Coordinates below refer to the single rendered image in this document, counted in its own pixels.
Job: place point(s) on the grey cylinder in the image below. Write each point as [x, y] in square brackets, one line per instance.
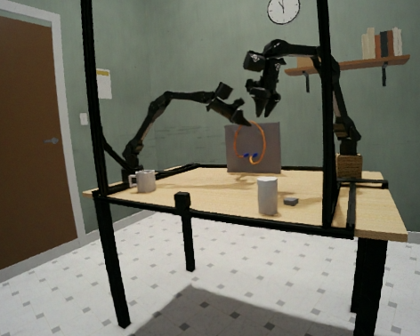
[267, 190]

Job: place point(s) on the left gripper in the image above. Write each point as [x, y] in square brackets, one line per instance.
[231, 114]

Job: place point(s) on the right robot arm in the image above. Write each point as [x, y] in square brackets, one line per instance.
[255, 61]

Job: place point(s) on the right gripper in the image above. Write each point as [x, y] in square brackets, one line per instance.
[268, 82]

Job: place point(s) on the grey cup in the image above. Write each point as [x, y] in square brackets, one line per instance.
[145, 182]

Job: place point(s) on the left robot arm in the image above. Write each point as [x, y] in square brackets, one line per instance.
[158, 106]

